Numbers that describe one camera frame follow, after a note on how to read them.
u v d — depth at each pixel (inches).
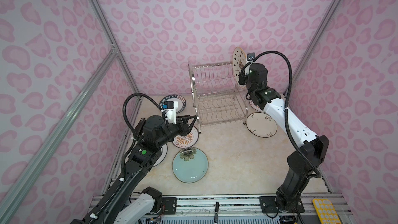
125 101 19.4
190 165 33.5
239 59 33.4
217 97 34.0
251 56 25.2
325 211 27.7
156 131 19.5
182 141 37.4
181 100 45.8
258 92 22.9
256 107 23.5
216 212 28.2
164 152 35.4
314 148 18.1
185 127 23.1
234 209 28.7
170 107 23.0
